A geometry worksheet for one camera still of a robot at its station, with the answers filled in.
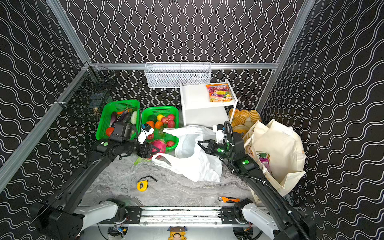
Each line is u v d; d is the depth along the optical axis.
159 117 1.10
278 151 0.80
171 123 1.06
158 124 1.04
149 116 1.13
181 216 0.76
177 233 0.68
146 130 0.66
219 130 0.66
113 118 1.13
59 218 0.37
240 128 1.02
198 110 0.93
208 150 0.63
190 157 0.68
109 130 1.01
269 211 0.49
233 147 0.54
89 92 0.94
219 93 0.80
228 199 0.80
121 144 0.56
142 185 0.82
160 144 0.73
